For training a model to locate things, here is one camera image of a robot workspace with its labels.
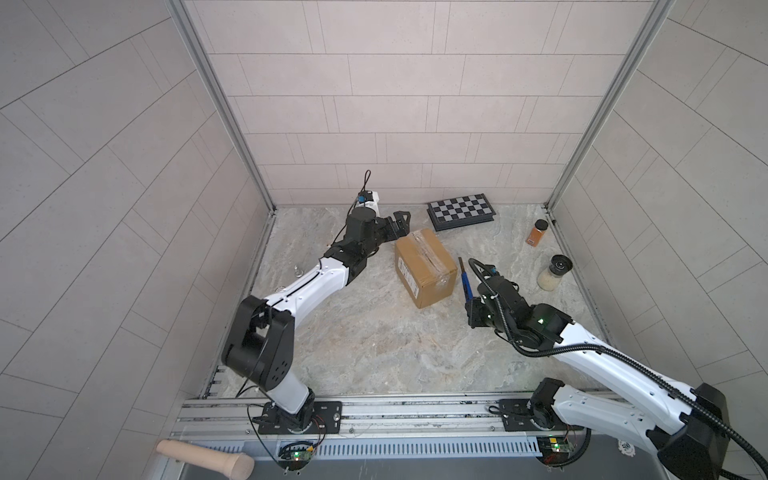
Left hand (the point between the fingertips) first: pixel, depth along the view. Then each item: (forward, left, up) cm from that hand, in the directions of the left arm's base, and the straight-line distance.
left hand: (408, 214), depth 82 cm
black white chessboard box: (+21, -21, -22) cm, 37 cm away
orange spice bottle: (+8, -45, -20) cm, 50 cm away
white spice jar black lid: (-9, -44, -20) cm, 49 cm away
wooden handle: (-54, +37, -18) cm, 68 cm away
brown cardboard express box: (-12, -5, -10) cm, 16 cm away
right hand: (-22, -14, -13) cm, 29 cm away
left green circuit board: (-53, +24, -21) cm, 62 cm away
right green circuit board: (-51, -34, -24) cm, 66 cm away
